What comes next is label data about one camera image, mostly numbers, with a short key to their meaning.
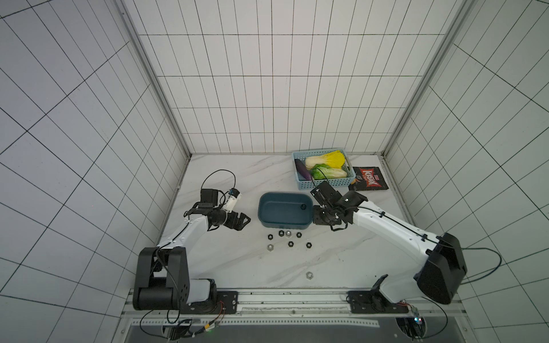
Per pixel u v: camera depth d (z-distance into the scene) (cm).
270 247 85
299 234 90
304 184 100
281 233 90
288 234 89
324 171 102
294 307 73
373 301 65
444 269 41
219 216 75
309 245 86
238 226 78
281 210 98
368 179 109
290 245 87
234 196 79
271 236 89
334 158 106
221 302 72
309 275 79
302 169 109
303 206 97
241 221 79
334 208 58
